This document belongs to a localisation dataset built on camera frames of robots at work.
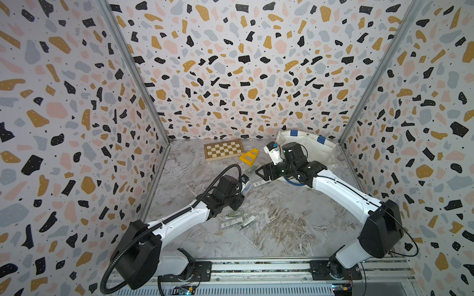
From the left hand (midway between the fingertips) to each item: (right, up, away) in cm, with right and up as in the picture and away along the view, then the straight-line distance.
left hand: (242, 192), depth 85 cm
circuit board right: (+38, -35, -14) cm, 54 cm away
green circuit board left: (-22, -34, -15) cm, 44 cm away
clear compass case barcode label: (+10, +3, +15) cm, 18 cm away
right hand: (+9, +11, -4) cm, 15 cm away
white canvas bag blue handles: (+39, +21, +10) cm, 45 cm away
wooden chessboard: (-13, +21, +28) cm, 37 cm away
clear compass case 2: (-5, -13, 0) cm, 14 cm away
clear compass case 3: (+4, -13, +1) cm, 14 cm away
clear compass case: (-3, -11, +3) cm, 11 cm away
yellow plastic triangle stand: (+3, +17, +28) cm, 33 cm away
